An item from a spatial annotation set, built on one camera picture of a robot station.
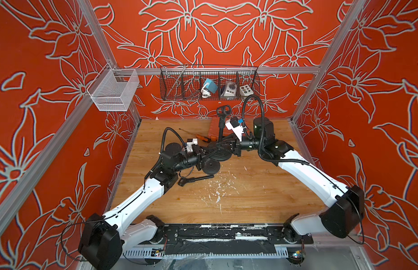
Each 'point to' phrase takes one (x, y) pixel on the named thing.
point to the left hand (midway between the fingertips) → (217, 150)
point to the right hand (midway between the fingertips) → (215, 144)
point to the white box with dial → (230, 89)
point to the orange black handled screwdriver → (203, 138)
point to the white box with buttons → (245, 90)
